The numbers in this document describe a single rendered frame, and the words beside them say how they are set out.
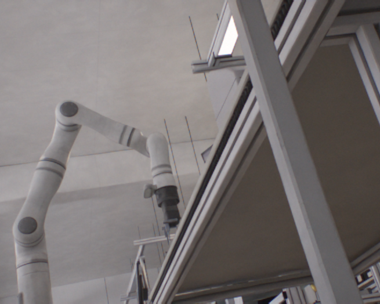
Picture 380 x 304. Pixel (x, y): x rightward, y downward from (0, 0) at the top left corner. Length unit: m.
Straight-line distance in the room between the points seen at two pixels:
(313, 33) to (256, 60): 0.28
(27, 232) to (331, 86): 1.12
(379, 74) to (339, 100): 0.38
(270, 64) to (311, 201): 0.15
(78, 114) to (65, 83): 4.20
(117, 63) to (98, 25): 0.65
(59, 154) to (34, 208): 0.21
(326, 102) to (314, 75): 0.13
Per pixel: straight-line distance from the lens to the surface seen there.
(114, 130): 2.13
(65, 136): 2.18
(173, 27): 5.84
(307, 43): 0.95
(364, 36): 0.93
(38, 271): 1.97
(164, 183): 2.05
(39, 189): 2.04
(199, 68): 2.83
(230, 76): 1.24
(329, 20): 0.90
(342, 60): 1.14
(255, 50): 0.67
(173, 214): 2.02
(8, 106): 6.61
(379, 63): 0.91
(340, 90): 1.24
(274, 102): 0.64
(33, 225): 2.00
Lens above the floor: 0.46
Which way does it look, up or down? 24 degrees up
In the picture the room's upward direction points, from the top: 14 degrees counter-clockwise
